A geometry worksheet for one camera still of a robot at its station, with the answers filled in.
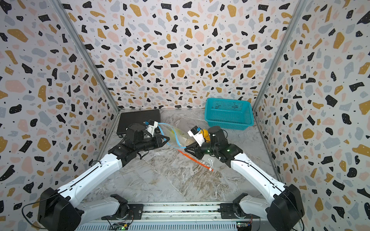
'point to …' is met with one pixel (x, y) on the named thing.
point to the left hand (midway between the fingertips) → (170, 138)
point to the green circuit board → (120, 226)
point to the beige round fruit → (190, 141)
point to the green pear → (179, 132)
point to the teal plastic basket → (233, 114)
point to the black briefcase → (126, 119)
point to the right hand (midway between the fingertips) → (187, 149)
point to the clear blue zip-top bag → (176, 137)
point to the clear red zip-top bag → (207, 163)
